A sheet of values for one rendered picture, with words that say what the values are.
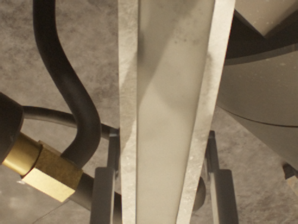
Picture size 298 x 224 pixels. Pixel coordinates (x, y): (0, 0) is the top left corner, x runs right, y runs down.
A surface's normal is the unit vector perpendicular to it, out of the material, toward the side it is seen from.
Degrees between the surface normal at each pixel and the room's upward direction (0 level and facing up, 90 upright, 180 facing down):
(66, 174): 60
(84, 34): 0
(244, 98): 48
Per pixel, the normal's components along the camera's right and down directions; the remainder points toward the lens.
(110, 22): 0.05, 0.63
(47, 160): 0.62, -0.19
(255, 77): -0.40, 0.86
